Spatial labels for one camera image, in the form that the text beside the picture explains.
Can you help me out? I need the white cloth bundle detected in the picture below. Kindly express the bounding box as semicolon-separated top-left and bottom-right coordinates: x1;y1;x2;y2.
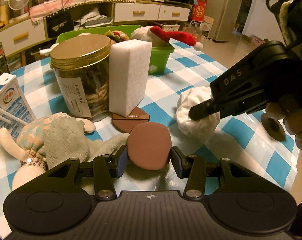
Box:
175;86;220;144

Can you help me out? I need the brown round foam pad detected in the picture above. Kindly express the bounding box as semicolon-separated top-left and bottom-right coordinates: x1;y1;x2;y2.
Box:
127;122;172;171

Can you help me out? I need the bunny plush toy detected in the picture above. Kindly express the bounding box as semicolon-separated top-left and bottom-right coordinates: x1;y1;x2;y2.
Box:
0;113;129;190

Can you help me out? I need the white foam sponge block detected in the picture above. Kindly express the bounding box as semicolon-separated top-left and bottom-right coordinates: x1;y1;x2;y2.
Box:
108;40;152;116

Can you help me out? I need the Santa Claus plush toy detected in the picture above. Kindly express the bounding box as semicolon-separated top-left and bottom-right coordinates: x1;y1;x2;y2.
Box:
130;26;203;51

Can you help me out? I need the person's right hand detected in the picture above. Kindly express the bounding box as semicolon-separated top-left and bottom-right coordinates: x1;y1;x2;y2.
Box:
266;103;302;150

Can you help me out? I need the brown round coaster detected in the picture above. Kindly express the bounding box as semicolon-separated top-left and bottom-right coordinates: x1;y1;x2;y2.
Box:
111;107;150;133

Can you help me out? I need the silver refrigerator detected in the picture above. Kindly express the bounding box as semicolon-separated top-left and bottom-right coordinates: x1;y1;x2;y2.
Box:
206;0;244;42

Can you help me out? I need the bag of oranges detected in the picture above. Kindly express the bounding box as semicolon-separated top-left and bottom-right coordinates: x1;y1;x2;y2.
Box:
185;20;203;41

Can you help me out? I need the red gift box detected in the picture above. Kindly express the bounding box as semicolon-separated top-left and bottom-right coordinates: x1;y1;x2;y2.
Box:
190;0;207;22

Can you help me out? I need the gold lid glass jar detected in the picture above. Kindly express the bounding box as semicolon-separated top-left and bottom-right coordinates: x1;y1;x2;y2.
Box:
50;34;111;122

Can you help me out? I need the white storage crate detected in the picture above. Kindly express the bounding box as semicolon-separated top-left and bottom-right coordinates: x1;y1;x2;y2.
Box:
158;22;180;31

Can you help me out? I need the blue white milk carton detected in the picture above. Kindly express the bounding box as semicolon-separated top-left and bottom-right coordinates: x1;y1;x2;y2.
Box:
0;73;35;140

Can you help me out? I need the black handbag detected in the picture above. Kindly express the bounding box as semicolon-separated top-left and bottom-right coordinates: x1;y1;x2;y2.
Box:
46;11;74;38

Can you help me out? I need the wooden TV cabinet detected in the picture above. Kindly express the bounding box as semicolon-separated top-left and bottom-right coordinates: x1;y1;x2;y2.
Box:
0;1;191;56

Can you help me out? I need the pink cloth runner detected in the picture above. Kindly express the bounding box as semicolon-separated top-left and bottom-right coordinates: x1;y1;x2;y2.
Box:
29;0;136;23

